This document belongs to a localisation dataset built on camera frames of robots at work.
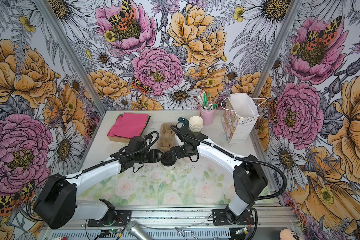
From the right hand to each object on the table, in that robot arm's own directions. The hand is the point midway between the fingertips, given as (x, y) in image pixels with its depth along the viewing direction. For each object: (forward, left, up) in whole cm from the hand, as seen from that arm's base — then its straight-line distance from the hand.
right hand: (180, 158), depth 84 cm
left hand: (0, +11, -1) cm, 11 cm away
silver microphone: (-30, +22, -6) cm, 38 cm away
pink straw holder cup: (+33, -20, -2) cm, 39 cm away
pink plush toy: (-34, -47, -4) cm, 58 cm away
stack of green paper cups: (+26, -10, -2) cm, 28 cm away
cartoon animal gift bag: (+26, -38, +7) cm, 46 cm away
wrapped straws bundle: (+41, -17, +7) cm, 45 cm away
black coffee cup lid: (-1, +7, +1) cm, 8 cm away
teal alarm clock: (+28, -2, -4) cm, 29 cm away
